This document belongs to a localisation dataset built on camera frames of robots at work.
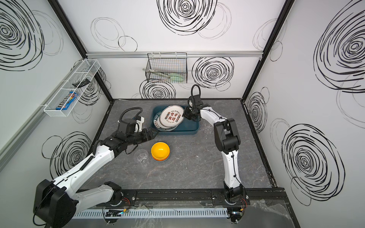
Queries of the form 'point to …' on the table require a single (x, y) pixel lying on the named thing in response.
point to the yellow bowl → (160, 150)
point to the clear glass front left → (141, 156)
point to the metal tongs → (160, 73)
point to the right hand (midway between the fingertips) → (180, 115)
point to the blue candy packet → (72, 99)
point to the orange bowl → (160, 160)
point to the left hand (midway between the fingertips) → (155, 133)
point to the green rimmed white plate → (160, 111)
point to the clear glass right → (208, 129)
